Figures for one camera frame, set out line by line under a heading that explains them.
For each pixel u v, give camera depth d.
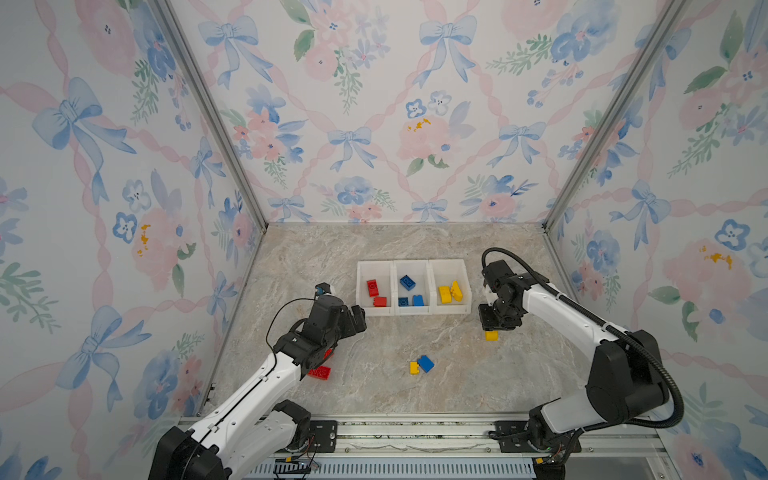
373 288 1.00
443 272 1.01
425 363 0.86
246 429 0.46
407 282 1.00
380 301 0.98
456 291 0.98
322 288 0.73
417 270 1.01
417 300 0.97
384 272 1.00
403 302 0.97
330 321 0.62
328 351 0.86
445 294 0.98
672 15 0.69
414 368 0.84
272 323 0.92
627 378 0.43
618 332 0.46
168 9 0.69
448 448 0.73
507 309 0.72
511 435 0.74
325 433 0.75
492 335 0.84
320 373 0.84
